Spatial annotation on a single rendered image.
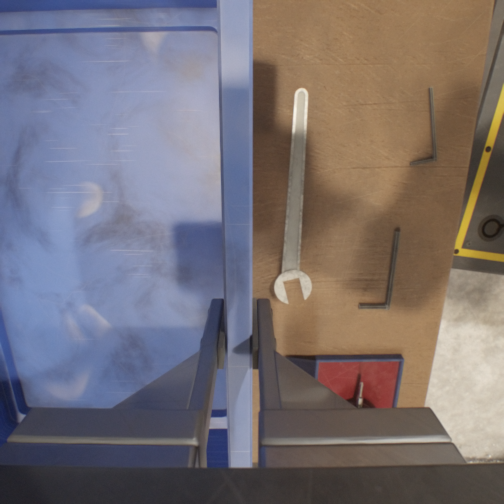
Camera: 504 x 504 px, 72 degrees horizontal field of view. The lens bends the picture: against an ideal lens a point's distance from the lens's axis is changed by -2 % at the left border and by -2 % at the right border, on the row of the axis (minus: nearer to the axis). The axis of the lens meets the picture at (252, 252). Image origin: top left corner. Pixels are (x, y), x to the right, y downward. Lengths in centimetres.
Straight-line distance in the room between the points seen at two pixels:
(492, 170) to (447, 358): 67
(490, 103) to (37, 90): 56
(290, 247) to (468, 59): 26
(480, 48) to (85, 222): 40
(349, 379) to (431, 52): 38
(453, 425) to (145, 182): 123
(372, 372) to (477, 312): 69
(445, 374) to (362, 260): 82
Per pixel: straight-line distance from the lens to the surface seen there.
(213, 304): 15
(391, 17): 42
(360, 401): 49
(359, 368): 49
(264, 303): 15
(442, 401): 127
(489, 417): 139
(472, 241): 66
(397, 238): 42
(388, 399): 53
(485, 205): 65
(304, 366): 44
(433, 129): 42
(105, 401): 32
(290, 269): 41
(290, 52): 39
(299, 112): 38
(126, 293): 27
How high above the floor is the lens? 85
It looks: 72 degrees down
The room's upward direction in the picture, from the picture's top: 179 degrees clockwise
